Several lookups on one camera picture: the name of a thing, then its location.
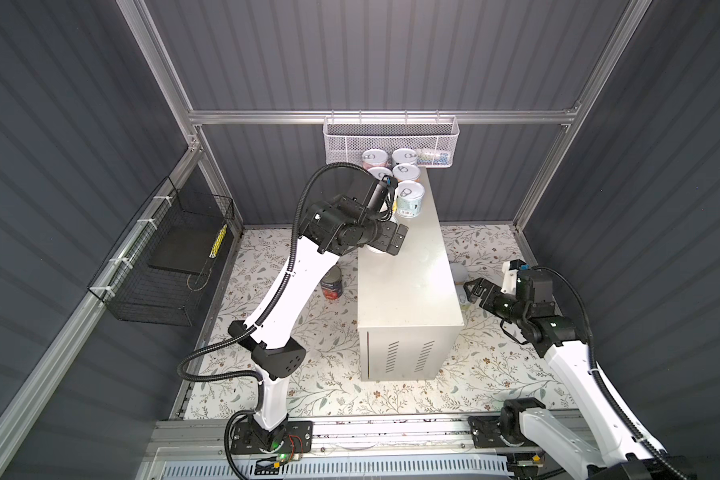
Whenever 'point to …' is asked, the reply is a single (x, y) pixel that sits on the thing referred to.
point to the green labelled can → (462, 296)
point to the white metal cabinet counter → (409, 314)
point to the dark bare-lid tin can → (331, 283)
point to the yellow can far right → (459, 273)
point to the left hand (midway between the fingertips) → (385, 227)
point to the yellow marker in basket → (218, 242)
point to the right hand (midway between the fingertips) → (481, 292)
